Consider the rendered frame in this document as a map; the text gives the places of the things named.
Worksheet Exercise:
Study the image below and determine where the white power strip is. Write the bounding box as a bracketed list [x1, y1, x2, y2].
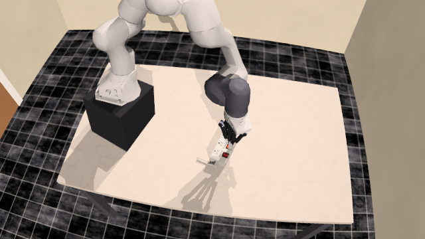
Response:
[199, 134, 236, 167]

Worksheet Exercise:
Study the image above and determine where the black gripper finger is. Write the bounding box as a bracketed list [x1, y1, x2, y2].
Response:
[230, 130, 248, 150]
[218, 120, 233, 149]

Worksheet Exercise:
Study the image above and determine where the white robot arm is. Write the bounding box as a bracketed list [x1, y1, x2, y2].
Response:
[92, 0, 252, 135]

